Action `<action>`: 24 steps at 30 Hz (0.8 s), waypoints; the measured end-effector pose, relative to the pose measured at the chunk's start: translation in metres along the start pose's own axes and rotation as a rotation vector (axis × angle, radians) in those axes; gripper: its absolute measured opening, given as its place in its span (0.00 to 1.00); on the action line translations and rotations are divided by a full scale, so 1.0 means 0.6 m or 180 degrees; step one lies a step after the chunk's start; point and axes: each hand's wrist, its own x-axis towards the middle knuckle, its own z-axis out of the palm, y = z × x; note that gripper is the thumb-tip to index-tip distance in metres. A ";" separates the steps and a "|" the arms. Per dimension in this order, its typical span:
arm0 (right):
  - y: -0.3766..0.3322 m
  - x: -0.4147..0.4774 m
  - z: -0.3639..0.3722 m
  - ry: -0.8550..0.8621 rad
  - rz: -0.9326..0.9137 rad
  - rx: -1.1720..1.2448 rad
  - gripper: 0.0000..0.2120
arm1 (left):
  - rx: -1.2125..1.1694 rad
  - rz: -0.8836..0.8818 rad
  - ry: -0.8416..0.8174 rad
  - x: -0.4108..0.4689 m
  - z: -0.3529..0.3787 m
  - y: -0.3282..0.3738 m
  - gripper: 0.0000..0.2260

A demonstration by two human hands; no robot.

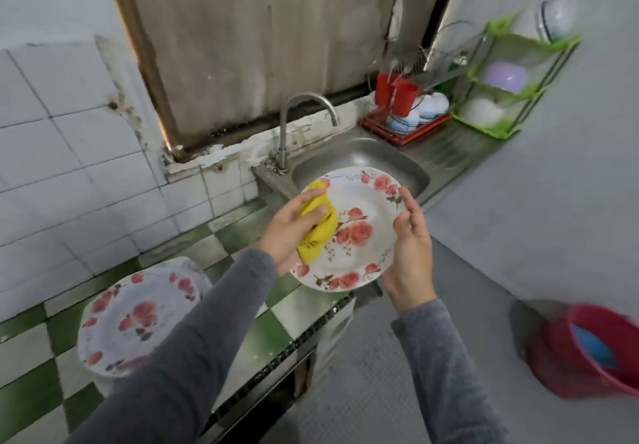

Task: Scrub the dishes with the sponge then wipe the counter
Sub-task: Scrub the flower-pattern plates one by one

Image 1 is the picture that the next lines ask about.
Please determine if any person's left hand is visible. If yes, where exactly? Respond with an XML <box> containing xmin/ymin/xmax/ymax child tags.
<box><xmin>256</xmin><ymin>187</ymin><xmax>331</xmax><ymax>276</ymax></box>

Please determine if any red plastic bucket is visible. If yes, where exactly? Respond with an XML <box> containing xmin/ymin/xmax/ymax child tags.
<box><xmin>527</xmin><ymin>304</ymin><xmax>639</xmax><ymax>400</ymax></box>

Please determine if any person's right hand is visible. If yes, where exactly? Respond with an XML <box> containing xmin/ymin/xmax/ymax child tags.
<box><xmin>382</xmin><ymin>187</ymin><xmax>439</xmax><ymax>315</ymax></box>

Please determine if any stainless steel sink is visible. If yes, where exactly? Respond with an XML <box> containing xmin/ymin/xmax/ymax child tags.
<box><xmin>252</xmin><ymin>109</ymin><xmax>513</xmax><ymax>213</ymax></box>

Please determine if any white plastic bowl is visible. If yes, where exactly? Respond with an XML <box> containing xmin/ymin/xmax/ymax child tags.
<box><xmin>509</xmin><ymin>4</ymin><xmax>545</xmax><ymax>44</ymax></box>

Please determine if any blue plastic scoop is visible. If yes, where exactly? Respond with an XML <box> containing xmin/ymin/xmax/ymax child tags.
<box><xmin>574</xmin><ymin>324</ymin><xmax>621</xmax><ymax>371</ymax></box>

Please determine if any metal wire dish rack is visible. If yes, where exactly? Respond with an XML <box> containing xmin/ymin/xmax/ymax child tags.
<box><xmin>364</xmin><ymin>20</ymin><xmax>487</xmax><ymax>147</ymax></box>

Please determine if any cream plastic bowl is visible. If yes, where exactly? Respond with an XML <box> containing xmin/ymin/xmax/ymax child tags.
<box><xmin>461</xmin><ymin>97</ymin><xmax>507</xmax><ymax>129</ymax></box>

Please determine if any person's right forearm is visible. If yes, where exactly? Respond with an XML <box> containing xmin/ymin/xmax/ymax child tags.
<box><xmin>391</xmin><ymin>299</ymin><xmax>513</xmax><ymax>444</ymax></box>

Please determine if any white hanging cloth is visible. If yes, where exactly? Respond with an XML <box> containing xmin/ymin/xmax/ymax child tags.
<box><xmin>384</xmin><ymin>0</ymin><xmax>423</xmax><ymax>43</ymax></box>

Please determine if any metal faucet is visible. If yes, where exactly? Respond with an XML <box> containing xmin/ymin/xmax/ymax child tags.
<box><xmin>272</xmin><ymin>92</ymin><xmax>341</xmax><ymax>173</ymax></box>

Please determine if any green plastic shelf rack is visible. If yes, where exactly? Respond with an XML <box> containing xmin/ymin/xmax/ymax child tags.
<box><xmin>451</xmin><ymin>14</ymin><xmax>583</xmax><ymax>141</ymax></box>

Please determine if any purple plastic bowl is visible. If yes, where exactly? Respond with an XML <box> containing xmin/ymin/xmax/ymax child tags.
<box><xmin>481</xmin><ymin>62</ymin><xmax>531</xmax><ymax>95</ymax></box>

